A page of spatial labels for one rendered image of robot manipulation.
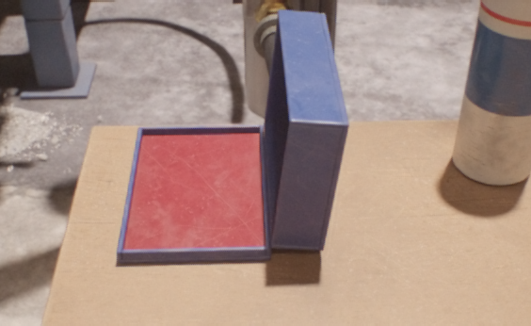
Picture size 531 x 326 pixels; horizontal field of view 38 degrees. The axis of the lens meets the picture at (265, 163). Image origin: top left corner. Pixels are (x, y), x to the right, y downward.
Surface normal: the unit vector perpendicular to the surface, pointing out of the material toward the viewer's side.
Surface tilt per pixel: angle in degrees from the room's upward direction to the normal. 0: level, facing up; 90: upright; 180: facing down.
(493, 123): 90
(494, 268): 0
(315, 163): 90
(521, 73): 90
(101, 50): 0
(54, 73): 90
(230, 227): 0
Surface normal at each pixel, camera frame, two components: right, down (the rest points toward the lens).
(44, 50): 0.04, 0.60
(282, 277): 0.00, -0.80
